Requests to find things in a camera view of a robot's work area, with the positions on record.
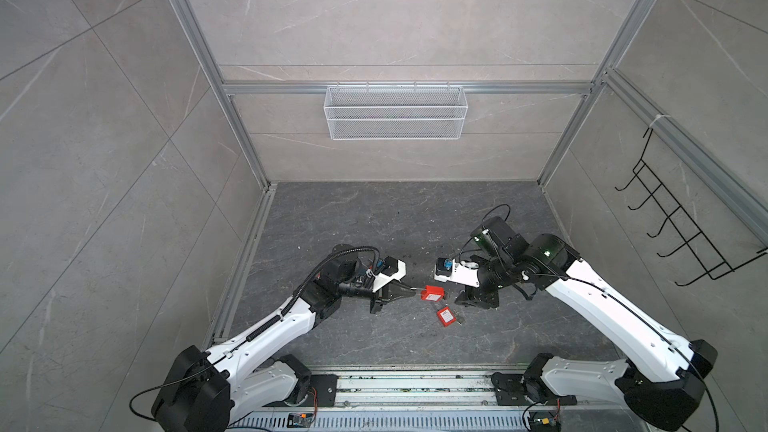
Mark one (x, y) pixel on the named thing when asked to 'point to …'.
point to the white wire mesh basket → (396, 113)
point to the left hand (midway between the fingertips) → (412, 285)
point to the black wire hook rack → (711, 262)
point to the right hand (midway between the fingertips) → (459, 283)
